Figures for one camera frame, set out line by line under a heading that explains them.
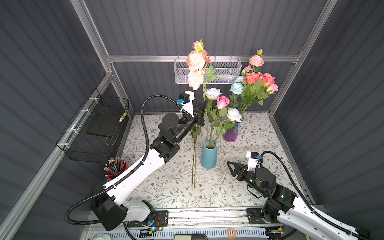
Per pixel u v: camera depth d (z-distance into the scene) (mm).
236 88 821
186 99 490
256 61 741
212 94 667
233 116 655
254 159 655
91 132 737
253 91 790
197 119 535
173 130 469
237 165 661
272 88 772
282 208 537
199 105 558
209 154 791
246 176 644
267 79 754
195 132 1063
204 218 754
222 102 630
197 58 463
